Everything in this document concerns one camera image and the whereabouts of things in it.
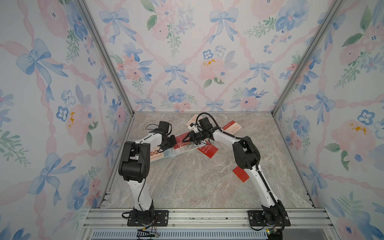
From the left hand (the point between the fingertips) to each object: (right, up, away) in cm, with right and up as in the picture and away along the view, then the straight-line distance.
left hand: (175, 143), depth 100 cm
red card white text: (+3, +1, -2) cm, 4 cm away
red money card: (+23, -5, 0) cm, 23 cm away
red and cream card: (+40, +10, +11) cm, 43 cm away
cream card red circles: (-12, -7, -6) cm, 15 cm away
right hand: (+7, +1, -1) cm, 7 cm away
